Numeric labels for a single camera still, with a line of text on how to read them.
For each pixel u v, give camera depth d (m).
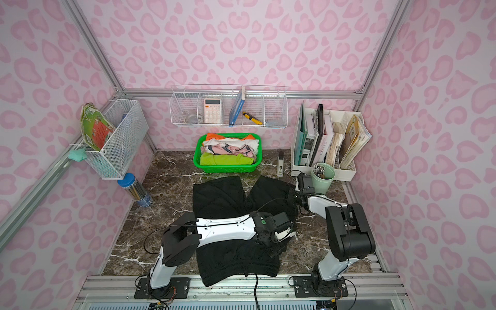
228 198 0.98
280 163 1.09
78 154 0.63
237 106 0.88
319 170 0.88
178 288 0.73
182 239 0.52
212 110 0.95
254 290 0.73
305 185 0.76
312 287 0.72
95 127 0.74
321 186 0.89
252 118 0.98
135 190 0.86
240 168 1.04
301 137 0.86
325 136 0.84
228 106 1.00
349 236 0.46
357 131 0.95
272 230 0.64
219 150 1.06
